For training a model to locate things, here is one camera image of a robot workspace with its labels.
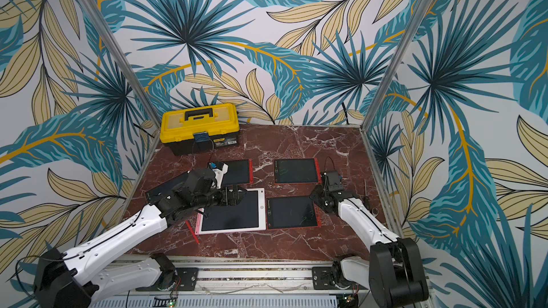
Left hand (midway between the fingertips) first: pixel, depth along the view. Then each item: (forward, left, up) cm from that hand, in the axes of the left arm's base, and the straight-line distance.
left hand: (236, 195), depth 76 cm
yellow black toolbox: (+33, +21, -1) cm, 40 cm away
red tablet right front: (+1, -21, -17) cm, 27 cm away
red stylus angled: (-7, +19, -16) cm, 26 cm away
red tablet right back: (+21, -24, -15) cm, 35 cm away
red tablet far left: (+11, +39, -19) cm, 45 cm away
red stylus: (+18, -34, -16) cm, 42 cm away
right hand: (+6, -31, -11) cm, 33 cm away
